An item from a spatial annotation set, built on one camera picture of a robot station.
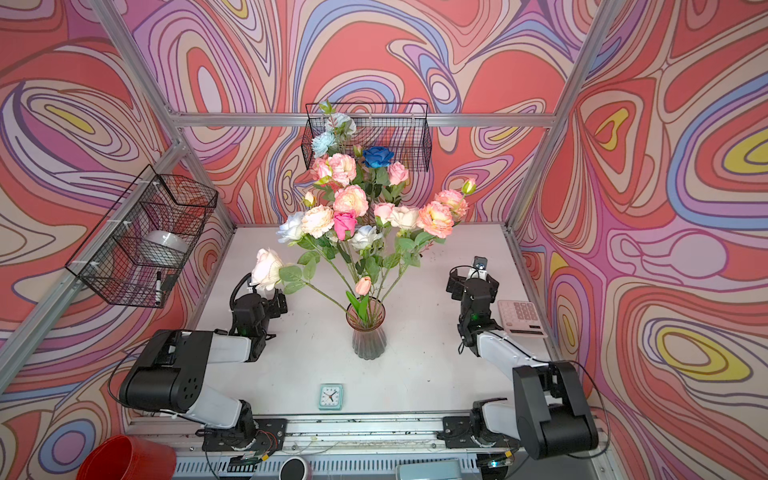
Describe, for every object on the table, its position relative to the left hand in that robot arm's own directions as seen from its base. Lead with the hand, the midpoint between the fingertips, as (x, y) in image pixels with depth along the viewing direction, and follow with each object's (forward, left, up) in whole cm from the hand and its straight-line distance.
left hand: (269, 290), depth 94 cm
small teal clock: (-31, -22, -5) cm, 38 cm away
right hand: (0, -64, +6) cm, 64 cm away
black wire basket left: (-10, +26, +27) cm, 39 cm away
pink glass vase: (-15, -32, -6) cm, 36 cm away
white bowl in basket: (-5, +16, +26) cm, 31 cm away
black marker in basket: (-12, +18, +19) cm, 29 cm away
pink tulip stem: (-15, -32, +25) cm, 43 cm away
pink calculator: (-8, -80, -5) cm, 80 cm away
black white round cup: (-46, -17, -1) cm, 49 cm away
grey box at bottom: (-46, -51, -6) cm, 69 cm away
